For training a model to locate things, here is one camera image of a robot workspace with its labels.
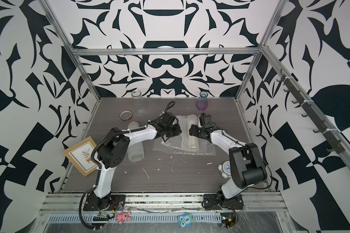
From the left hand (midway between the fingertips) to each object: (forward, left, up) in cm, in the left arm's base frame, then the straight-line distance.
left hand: (182, 128), depth 95 cm
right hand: (-1, -7, +1) cm, 7 cm away
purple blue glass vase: (+22, -16, +1) cm, 27 cm away
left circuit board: (-45, +40, -4) cm, 60 cm away
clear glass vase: (+21, +30, -4) cm, 37 cm away
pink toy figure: (-45, +31, -4) cm, 55 cm away
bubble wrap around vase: (-9, +6, -6) cm, 12 cm away
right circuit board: (-48, -19, -8) cm, 52 cm away
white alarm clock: (-26, -21, -3) cm, 34 cm away
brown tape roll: (+17, +40, -5) cm, 44 cm away
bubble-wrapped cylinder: (-9, -3, -2) cm, 10 cm away
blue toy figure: (-48, +1, -5) cm, 48 cm away
